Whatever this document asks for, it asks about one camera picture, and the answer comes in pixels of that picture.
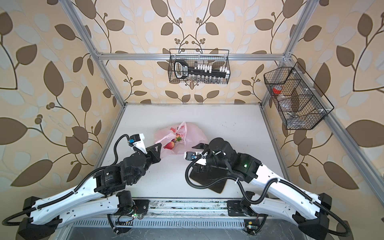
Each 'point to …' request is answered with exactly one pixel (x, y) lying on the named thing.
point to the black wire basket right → (300, 103)
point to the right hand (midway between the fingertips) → (194, 153)
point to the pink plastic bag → (175, 140)
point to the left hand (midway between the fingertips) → (164, 145)
